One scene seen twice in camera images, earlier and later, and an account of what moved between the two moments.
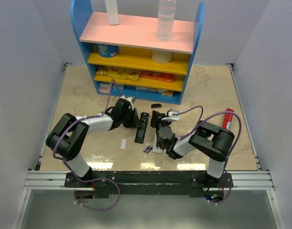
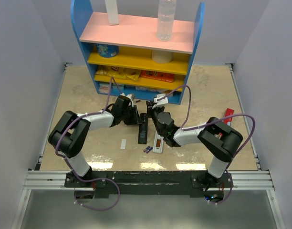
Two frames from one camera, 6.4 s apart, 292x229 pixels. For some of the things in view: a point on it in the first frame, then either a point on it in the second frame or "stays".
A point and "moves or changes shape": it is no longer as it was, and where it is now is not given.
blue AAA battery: [147, 151] stays
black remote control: [140, 131] moves or changes shape
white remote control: [156, 150] stays
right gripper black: [156, 119] → [150, 110]
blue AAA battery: [145, 149] stays
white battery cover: [123, 144] stays
